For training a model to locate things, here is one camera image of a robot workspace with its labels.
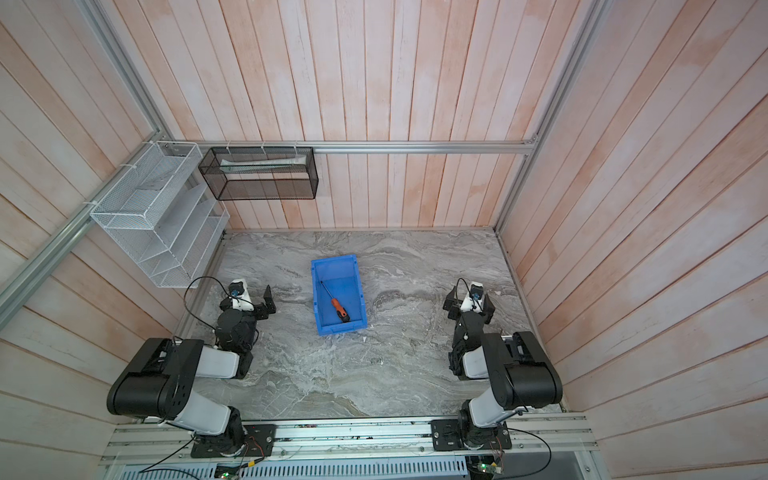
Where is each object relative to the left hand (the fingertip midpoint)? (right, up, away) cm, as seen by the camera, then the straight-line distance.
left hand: (257, 291), depth 90 cm
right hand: (+66, +1, -1) cm, 66 cm away
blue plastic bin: (+24, -4, +8) cm, 26 cm away
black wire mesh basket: (-5, +41, +15) cm, 44 cm away
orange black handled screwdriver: (+25, -7, +4) cm, 27 cm away
